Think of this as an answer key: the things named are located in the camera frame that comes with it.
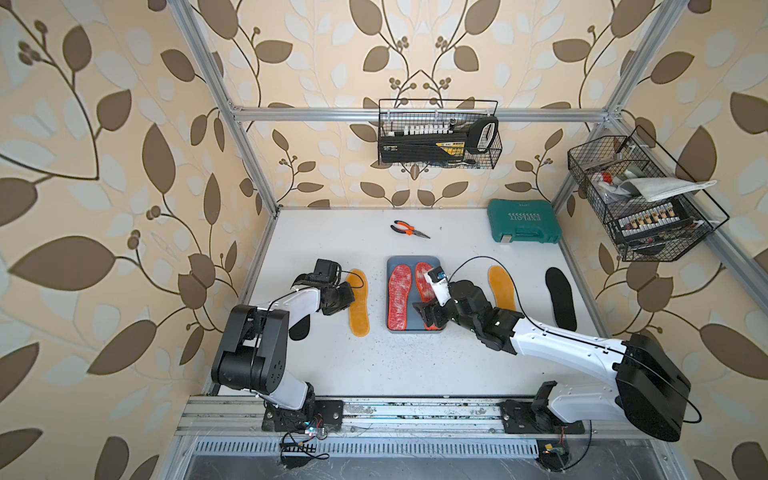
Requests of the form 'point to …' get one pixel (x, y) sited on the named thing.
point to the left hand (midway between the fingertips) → (353, 296)
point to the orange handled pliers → (408, 230)
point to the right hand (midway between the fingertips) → (425, 295)
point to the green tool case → (524, 220)
